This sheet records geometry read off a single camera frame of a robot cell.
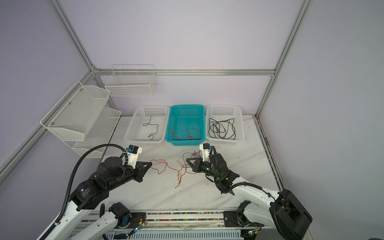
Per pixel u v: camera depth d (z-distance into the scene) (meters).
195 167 0.68
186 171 0.77
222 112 1.19
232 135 1.08
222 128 1.11
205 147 0.72
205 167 0.70
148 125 1.14
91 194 0.45
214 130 1.11
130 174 0.56
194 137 1.06
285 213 0.41
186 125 1.15
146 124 1.13
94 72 0.92
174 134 1.04
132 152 0.57
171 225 0.73
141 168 0.58
